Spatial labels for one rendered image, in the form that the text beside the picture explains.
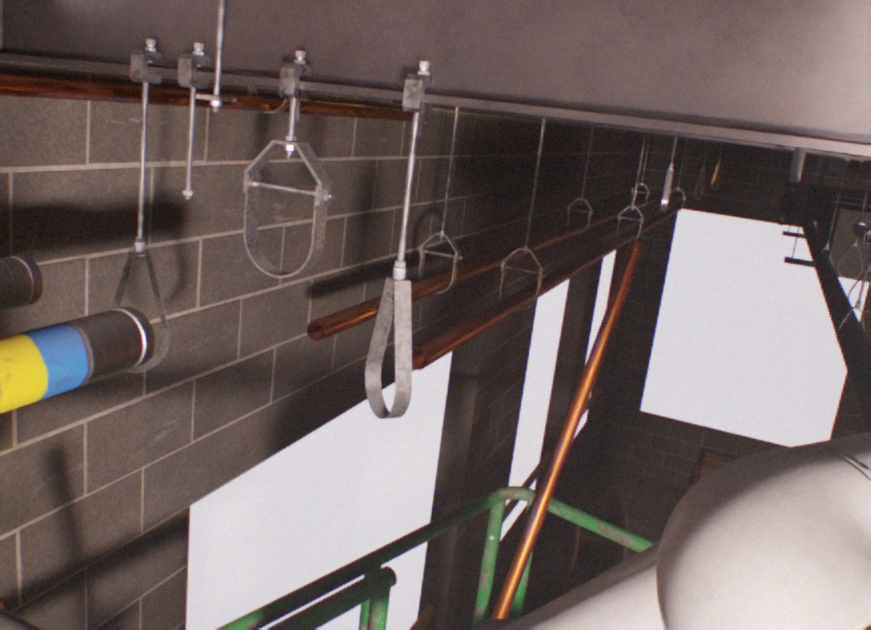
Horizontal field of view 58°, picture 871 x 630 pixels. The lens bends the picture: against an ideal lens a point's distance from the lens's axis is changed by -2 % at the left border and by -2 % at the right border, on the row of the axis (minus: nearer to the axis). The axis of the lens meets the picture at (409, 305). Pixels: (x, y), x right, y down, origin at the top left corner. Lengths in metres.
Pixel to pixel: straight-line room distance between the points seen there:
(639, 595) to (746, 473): 0.22
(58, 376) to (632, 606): 0.59
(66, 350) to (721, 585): 0.67
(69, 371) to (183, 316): 1.37
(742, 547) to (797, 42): 0.78
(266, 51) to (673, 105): 0.63
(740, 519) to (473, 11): 0.88
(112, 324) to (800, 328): 9.71
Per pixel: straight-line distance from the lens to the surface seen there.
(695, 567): 0.43
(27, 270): 1.23
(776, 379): 10.47
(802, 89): 1.09
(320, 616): 1.52
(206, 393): 2.42
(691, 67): 1.10
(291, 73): 1.17
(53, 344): 0.88
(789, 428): 10.65
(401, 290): 1.11
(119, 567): 2.37
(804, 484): 0.46
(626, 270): 2.03
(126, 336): 0.94
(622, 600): 0.68
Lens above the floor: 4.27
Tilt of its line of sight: 14 degrees down
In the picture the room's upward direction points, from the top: 6 degrees clockwise
